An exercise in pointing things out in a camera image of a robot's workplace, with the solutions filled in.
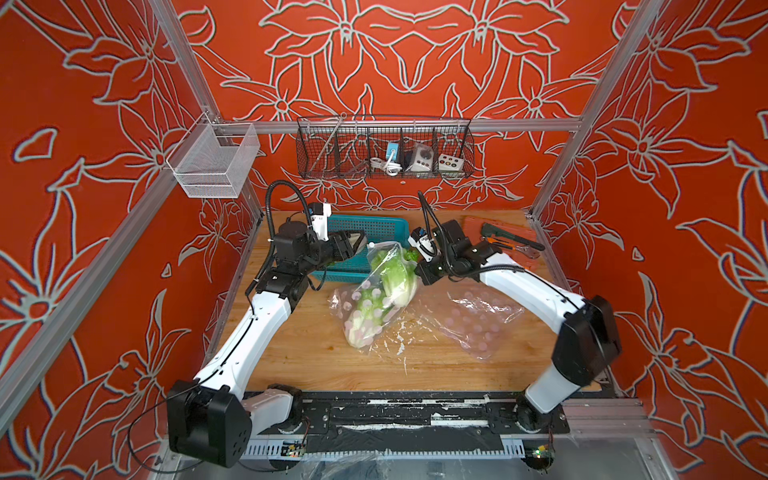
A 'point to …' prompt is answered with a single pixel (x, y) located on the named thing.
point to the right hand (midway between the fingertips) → (411, 268)
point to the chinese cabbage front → (397, 275)
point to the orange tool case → (472, 229)
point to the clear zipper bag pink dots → (343, 300)
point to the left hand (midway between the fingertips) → (357, 231)
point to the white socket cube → (450, 163)
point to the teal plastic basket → (376, 228)
